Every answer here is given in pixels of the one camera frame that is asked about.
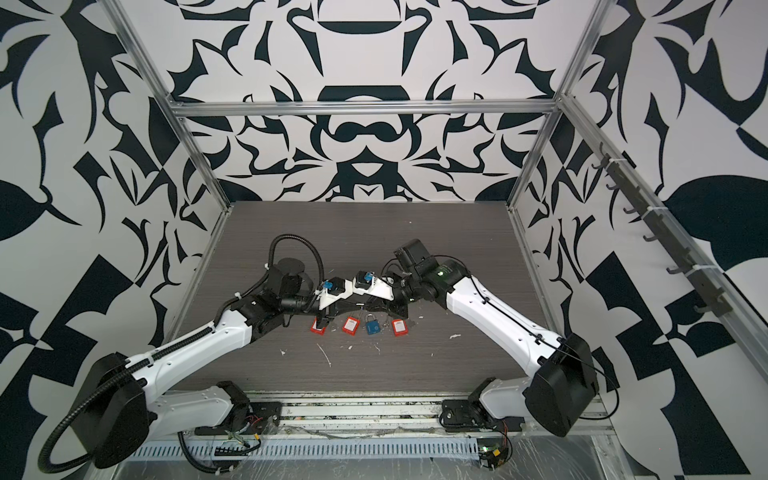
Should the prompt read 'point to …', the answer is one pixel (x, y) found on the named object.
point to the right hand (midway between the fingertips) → (370, 300)
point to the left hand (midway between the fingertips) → (362, 298)
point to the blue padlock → (373, 326)
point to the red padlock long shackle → (350, 325)
